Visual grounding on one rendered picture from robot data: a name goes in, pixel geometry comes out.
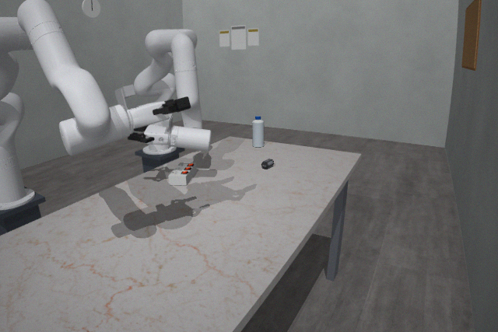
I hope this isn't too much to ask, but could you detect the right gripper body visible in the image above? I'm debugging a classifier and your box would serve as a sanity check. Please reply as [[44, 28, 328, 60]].
[[127, 101, 170, 134]]

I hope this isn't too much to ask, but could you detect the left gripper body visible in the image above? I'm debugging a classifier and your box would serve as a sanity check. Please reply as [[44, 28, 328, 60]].
[[144, 125, 171, 145]]

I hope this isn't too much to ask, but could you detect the white power strip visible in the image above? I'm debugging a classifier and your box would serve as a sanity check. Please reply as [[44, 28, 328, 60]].
[[168, 163, 210, 186]]

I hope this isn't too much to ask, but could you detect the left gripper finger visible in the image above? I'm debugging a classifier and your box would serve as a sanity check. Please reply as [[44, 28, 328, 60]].
[[128, 132, 154, 143], [134, 126, 148, 132]]

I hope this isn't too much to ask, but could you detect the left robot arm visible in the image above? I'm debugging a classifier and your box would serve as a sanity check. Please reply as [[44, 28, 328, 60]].
[[134, 29, 212, 155]]

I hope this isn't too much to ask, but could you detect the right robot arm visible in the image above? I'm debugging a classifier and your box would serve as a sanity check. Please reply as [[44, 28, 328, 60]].
[[0, 0, 135, 210]]

